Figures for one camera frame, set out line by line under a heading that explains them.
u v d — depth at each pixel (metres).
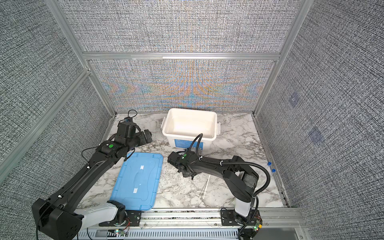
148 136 0.71
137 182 0.84
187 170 0.62
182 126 1.09
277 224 0.73
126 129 0.56
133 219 0.73
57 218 0.37
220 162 0.49
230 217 0.73
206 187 0.83
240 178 0.48
